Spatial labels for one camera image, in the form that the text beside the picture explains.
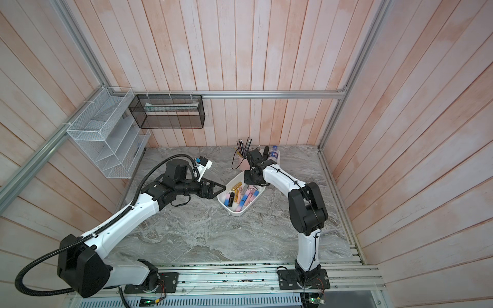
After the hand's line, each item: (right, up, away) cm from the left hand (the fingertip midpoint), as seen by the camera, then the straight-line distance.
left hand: (218, 188), depth 76 cm
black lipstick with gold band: (+4, -8, +19) cm, 21 cm away
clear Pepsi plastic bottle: (+29, +16, +31) cm, 45 cm away
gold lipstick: (+7, -2, +24) cm, 25 cm away
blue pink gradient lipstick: (+2, -8, +19) cm, 21 cm away
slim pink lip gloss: (+13, -7, +21) cm, 26 cm away
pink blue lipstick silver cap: (+10, -8, +19) cm, 23 cm away
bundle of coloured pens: (+11, +18, +28) cm, 35 cm away
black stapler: (+24, +17, +34) cm, 45 cm away
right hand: (+13, +2, +21) cm, 25 cm away
